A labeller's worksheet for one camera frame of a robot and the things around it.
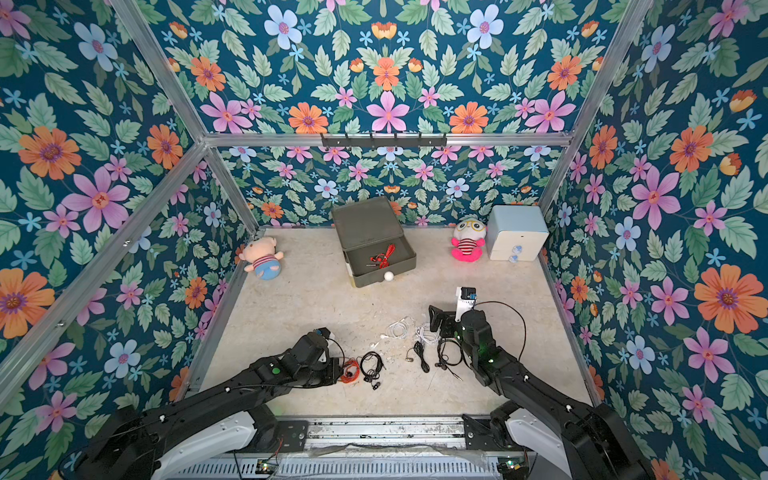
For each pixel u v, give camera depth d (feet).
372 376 2.74
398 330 3.04
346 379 2.72
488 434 2.40
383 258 2.98
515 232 3.24
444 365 2.76
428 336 2.93
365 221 3.89
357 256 2.94
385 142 3.07
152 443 1.38
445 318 2.44
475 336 2.07
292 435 2.41
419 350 2.90
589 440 1.34
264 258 3.34
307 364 2.17
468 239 3.55
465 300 2.36
